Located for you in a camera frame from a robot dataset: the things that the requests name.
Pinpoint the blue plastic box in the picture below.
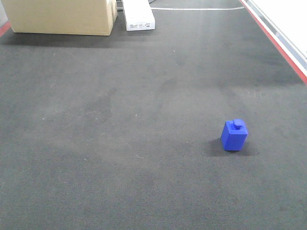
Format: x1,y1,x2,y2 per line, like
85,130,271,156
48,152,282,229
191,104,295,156
220,120,249,152

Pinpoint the long white carton box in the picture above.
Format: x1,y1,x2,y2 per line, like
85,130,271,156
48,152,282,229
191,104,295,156
122,0,156,32

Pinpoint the brown cardboard box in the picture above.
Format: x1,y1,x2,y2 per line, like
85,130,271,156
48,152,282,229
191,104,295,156
1,0,118,36

